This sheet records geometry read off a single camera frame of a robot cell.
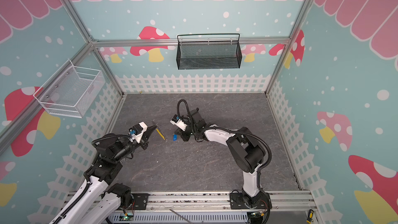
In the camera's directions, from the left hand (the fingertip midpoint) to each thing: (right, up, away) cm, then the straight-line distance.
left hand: (155, 128), depth 72 cm
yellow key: (+1, -3, +5) cm, 6 cm away
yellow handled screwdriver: (+72, -39, -1) cm, 82 cm away
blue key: (+6, -8, +18) cm, 20 cm away
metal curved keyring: (0, +2, -2) cm, 3 cm away
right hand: (+6, -4, +17) cm, 18 cm away
